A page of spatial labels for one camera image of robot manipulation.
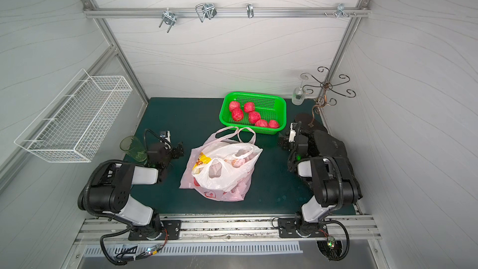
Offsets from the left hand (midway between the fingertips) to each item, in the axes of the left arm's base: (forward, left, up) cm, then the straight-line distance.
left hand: (173, 142), depth 94 cm
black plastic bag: (0, -79, 0) cm, 79 cm away
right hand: (+5, -61, +3) cm, 62 cm away
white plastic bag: (-16, -29, +7) cm, 34 cm away
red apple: (+25, -39, +1) cm, 47 cm away
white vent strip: (-45, +5, -8) cm, 46 cm away
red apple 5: (+13, -46, +1) cm, 48 cm away
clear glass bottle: (+21, -65, +14) cm, 70 cm away
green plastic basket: (+29, -52, -3) cm, 60 cm away
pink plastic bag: (+5, -37, +1) cm, 38 cm away
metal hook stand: (+16, -74, +25) cm, 80 cm away
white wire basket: (-10, +27, +26) cm, 39 cm away
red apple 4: (+17, -42, +1) cm, 46 cm away
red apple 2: (+19, -33, +2) cm, 38 cm away
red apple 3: (+13, -53, +1) cm, 54 cm away
